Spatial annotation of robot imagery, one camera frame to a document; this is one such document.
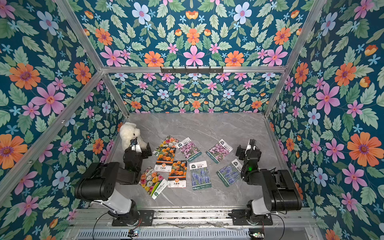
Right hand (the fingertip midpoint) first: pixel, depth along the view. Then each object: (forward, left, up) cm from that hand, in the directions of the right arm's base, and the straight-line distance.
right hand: (251, 146), depth 91 cm
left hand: (-1, +69, +2) cm, 69 cm away
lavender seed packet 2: (-15, +13, -8) cm, 21 cm away
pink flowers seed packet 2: (0, +20, -8) cm, 21 cm away
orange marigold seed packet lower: (-19, +45, -7) cm, 50 cm away
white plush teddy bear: (-1, +74, +13) cm, 75 cm away
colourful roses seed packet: (-21, +59, -8) cm, 63 cm away
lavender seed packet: (-18, +32, -8) cm, 37 cm away
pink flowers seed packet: (+1, +40, -6) cm, 41 cm away
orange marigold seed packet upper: (-5, +55, -7) cm, 56 cm away
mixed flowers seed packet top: (+7, +55, -7) cm, 55 cm away
